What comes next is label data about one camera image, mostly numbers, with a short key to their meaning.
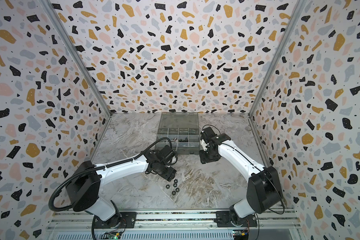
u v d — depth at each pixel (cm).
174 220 76
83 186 43
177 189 84
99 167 47
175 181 87
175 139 102
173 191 83
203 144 80
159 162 62
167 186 85
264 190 43
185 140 103
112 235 70
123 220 73
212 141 60
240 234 72
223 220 74
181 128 110
